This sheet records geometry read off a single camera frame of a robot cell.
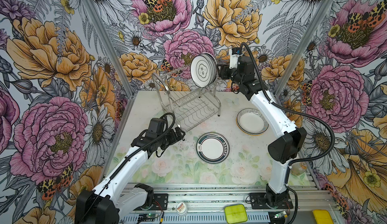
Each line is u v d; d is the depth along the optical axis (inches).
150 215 28.1
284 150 19.4
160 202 29.0
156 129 24.3
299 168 30.6
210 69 32.1
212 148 36.1
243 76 23.8
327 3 29.8
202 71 33.5
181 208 25.2
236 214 27.6
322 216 27.8
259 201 29.0
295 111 19.7
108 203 15.1
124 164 18.8
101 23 32.9
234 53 26.4
